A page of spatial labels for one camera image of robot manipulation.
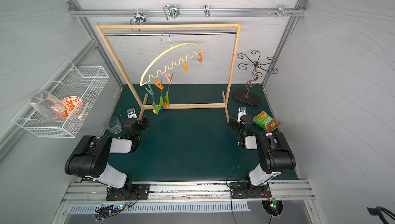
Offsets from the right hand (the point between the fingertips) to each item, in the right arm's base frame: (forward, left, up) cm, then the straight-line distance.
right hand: (240, 115), depth 95 cm
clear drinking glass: (-9, +79, -2) cm, 80 cm away
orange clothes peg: (+22, +26, +26) cm, 43 cm away
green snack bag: (-2, -16, -3) cm, 16 cm away
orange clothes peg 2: (+14, +34, +26) cm, 45 cm away
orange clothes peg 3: (-1, +46, +27) cm, 54 cm away
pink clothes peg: (+5, +42, +27) cm, 50 cm away
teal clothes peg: (-4, +50, +26) cm, 57 cm away
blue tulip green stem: (0, +48, +13) cm, 50 cm away
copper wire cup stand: (+20, -4, -5) cm, 21 cm away
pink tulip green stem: (-2, +52, +11) cm, 53 cm away
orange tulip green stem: (+4, +46, +12) cm, 48 cm away
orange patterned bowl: (-17, +80, +29) cm, 87 cm away
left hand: (-5, +65, +2) cm, 65 cm away
